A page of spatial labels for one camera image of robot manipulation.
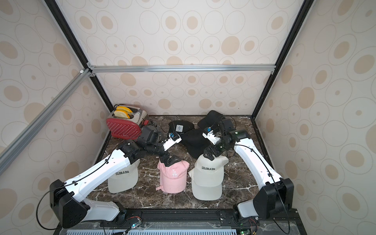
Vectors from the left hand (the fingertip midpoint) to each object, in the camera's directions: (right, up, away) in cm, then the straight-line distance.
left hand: (179, 151), depth 72 cm
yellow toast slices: (-39, +22, +22) cm, 50 cm away
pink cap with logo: (-4, -15, +7) cm, 17 cm away
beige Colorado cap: (+14, -25, +9) cm, 30 cm away
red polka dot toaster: (-35, +16, +22) cm, 44 cm away
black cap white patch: (-2, +13, +33) cm, 36 cm away
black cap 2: (+23, +21, +46) cm, 56 cm away
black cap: (+9, +2, +28) cm, 30 cm away
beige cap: (+16, -14, +10) cm, 23 cm away
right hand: (+16, -1, +7) cm, 18 cm away
